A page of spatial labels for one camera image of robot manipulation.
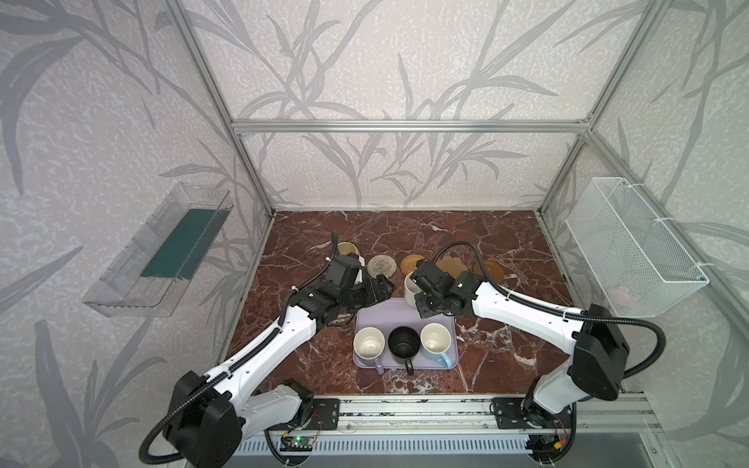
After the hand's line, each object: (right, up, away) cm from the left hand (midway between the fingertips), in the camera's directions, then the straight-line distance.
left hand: (389, 284), depth 78 cm
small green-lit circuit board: (-23, -39, -6) cm, 45 cm away
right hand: (+9, -4, +6) cm, 12 cm away
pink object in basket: (+58, -2, -6) cm, 58 cm away
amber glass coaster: (+37, +1, +24) cm, 44 cm away
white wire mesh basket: (+53, +7, -16) cm, 56 cm away
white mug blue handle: (+13, -18, +6) cm, 23 cm away
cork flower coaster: (+23, +2, +27) cm, 35 cm away
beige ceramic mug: (-16, +9, +23) cm, 30 cm away
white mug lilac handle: (-6, -19, +6) cm, 21 cm away
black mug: (+4, -18, +6) cm, 20 cm away
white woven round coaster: (-3, +3, +25) cm, 25 cm away
